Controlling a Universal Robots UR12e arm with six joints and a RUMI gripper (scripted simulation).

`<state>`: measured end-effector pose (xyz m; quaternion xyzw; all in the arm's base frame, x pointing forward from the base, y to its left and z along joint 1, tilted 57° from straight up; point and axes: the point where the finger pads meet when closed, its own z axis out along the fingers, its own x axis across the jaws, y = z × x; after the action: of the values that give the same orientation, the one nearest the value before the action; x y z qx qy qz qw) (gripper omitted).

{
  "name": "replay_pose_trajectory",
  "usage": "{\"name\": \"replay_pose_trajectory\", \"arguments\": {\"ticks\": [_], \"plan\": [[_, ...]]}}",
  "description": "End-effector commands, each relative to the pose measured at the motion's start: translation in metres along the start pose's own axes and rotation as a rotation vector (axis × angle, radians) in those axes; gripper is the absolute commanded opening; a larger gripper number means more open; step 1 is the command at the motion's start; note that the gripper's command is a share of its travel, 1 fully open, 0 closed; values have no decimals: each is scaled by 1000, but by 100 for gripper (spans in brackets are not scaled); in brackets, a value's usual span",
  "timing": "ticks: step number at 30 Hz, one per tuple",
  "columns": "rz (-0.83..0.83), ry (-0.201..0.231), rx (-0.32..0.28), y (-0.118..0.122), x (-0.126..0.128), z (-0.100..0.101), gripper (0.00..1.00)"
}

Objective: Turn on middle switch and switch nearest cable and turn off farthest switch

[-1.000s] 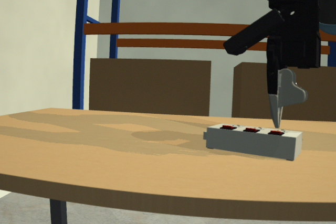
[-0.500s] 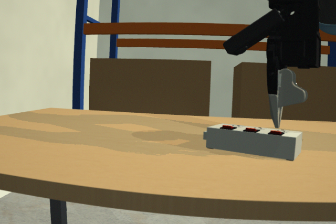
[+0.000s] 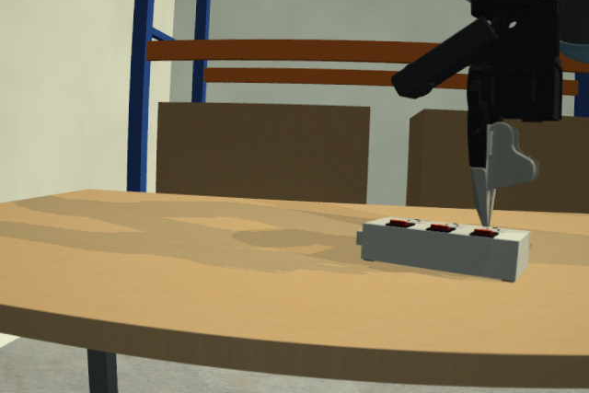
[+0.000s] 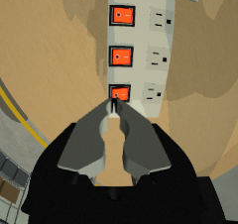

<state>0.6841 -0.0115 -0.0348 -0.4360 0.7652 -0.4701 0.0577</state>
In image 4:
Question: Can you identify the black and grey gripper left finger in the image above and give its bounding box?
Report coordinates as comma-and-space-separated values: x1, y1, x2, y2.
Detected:
21, 97, 114, 215

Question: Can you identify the grey power strip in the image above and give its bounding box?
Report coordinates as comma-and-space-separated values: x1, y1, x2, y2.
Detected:
107, 0, 176, 118

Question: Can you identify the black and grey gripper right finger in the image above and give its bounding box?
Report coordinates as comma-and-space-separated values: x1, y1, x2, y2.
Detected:
114, 97, 207, 214

